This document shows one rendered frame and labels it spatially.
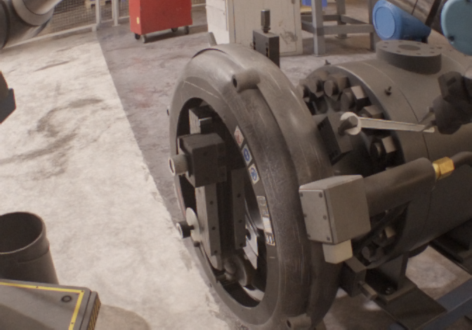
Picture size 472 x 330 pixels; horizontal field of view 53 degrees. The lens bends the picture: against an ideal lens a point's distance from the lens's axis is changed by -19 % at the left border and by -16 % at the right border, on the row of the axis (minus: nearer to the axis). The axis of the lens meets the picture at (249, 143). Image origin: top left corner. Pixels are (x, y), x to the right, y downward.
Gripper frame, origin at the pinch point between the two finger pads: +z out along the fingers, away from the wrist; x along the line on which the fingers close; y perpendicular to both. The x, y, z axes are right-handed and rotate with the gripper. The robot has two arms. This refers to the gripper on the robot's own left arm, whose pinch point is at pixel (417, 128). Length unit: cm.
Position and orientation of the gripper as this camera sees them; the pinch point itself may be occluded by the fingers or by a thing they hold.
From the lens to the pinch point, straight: 109.2
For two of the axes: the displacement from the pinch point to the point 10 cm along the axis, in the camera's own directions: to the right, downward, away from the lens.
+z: -3.0, 3.5, 8.9
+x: -0.8, -9.3, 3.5
